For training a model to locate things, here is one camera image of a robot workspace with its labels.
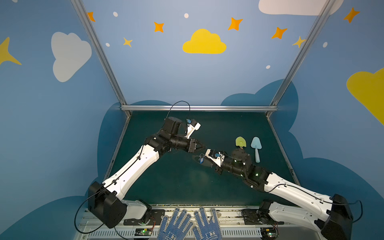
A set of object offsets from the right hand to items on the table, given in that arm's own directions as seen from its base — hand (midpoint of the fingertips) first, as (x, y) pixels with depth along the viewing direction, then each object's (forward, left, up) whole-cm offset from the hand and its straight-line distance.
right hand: (207, 154), depth 72 cm
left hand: (+1, +2, +5) cm, 5 cm away
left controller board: (-32, +30, -23) cm, 49 cm away
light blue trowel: (+22, -36, -23) cm, 48 cm away
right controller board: (-28, -31, -24) cm, 49 cm away
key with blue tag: (-1, +3, -2) cm, 4 cm away
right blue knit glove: (-29, -1, -22) cm, 37 cm away
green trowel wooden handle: (+24, -25, -23) cm, 42 cm away
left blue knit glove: (-29, +12, -23) cm, 39 cm away
